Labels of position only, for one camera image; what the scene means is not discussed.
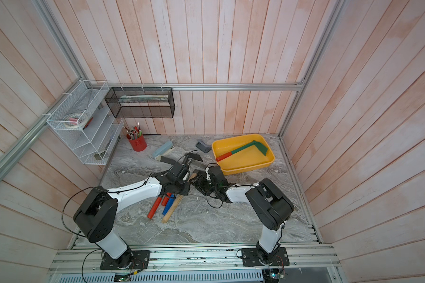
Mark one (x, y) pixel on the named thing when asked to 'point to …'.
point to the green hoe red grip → (263, 148)
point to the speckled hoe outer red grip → (156, 203)
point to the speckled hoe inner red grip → (193, 156)
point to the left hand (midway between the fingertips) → (186, 190)
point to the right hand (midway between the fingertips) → (190, 183)
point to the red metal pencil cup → (139, 144)
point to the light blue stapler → (163, 150)
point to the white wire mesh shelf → (92, 142)
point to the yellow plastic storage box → (245, 160)
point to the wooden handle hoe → (174, 204)
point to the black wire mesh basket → (141, 102)
